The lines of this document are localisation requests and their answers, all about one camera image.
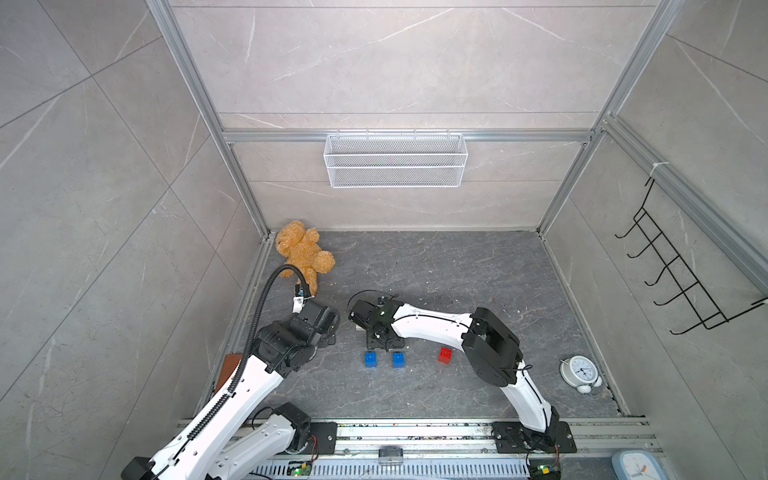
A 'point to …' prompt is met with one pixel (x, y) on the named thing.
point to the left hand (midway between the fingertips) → (312, 322)
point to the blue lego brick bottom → (398, 360)
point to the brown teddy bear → (300, 246)
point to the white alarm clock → (581, 372)
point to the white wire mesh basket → (395, 161)
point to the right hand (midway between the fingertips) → (382, 342)
